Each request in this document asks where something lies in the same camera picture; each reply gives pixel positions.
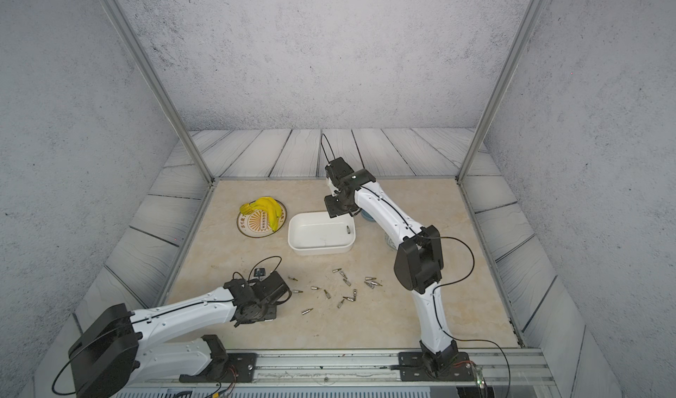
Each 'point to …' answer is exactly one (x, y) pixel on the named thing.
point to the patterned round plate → (258, 223)
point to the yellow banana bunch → (269, 204)
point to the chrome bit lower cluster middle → (349, 298)
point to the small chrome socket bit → (348, 230)
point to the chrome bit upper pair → (336, 270)
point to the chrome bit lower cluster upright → (355, 292)
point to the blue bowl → (367, 216)
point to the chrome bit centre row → (315, 288)
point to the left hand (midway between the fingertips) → (272, 314)
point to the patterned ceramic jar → (389, 241)
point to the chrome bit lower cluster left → (340, 304)
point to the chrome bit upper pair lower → (345, 278)
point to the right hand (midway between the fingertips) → (336, 208)
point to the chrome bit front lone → (306, 311)
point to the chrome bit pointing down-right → (376, 283)
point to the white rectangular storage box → (315, 232)
